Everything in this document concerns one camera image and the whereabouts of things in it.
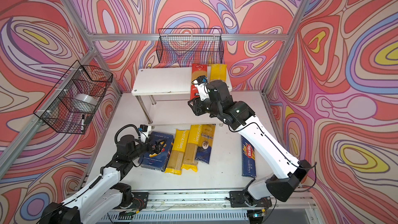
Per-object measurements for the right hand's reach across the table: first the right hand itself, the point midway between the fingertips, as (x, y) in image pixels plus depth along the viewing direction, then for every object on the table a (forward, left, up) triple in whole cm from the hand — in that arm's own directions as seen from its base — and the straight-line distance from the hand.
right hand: (193, 105), depth 67 cm
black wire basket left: (0, +60, 0) cm, 60 cm away
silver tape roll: (+4, +50, -1) cm, 50 cm away
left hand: (-3, +18, -22) cm, 29 cm away
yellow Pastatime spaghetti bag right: (-11, +4, -32) cm, 35 cm away
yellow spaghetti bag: (+24, -13, -1) cm, 27 cm away
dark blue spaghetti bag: (-2, -5, -32) cm, 33 cm away
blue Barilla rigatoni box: (-15, +19, -28) cm, 37 cm away
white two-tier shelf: (+8, +15, -1) cm, 17 cm away
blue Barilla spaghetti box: (-12, -29, -32) cm, 45 cm away
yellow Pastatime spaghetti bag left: (-9, +11, -32) cm, 35 cm away
